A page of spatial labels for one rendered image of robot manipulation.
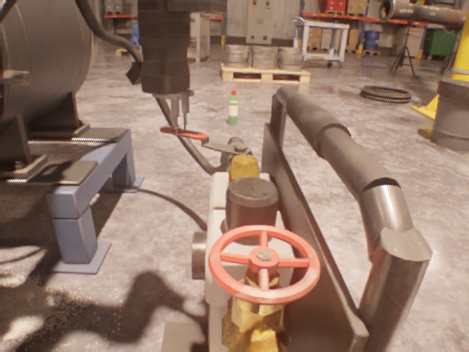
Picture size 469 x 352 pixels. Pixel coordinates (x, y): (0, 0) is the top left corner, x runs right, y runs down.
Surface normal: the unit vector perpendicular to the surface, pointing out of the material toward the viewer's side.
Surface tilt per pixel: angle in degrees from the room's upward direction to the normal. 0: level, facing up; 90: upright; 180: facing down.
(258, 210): 90
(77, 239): 90
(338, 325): 90
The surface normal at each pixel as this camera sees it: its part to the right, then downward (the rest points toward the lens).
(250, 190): 0.04, -0.90
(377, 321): -0.68, 0.28
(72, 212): 0.04, 0.44
